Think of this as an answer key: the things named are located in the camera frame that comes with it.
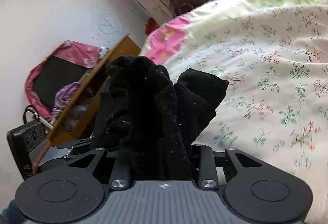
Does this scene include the black pants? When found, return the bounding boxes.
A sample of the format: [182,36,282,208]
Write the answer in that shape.
[91,56,229,180]

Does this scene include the wooden desk with drawers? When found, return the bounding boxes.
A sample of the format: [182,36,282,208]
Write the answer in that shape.
[48,35,141,146]

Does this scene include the purple crumpled cloth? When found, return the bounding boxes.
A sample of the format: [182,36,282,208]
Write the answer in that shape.
[52,82,81,118]

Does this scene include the black monitor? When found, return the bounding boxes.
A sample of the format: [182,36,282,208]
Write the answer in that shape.
[32,56,88,111]

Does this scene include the floral white pink bedsheet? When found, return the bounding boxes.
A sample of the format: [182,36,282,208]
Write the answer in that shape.
[141,0,327,223]

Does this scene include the red bag on floor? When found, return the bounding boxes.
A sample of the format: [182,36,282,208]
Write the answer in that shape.
[145,17,159,35]

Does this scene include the black camera box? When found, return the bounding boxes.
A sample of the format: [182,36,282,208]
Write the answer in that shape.
[7,120,48,180]

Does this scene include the black cable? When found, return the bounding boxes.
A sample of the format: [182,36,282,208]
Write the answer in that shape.
[23,104,42,125]

